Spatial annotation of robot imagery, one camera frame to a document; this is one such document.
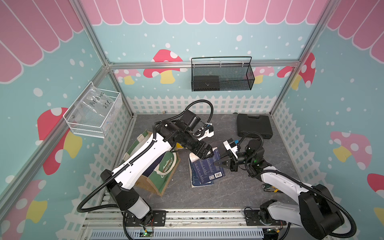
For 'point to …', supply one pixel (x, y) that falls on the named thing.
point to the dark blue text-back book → (206, 170)
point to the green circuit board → (146, 233)
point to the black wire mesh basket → (222, 77)
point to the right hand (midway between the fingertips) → (215, 163)
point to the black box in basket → (204, 83)
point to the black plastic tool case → (261, 124)
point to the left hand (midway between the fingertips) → (204, 152)
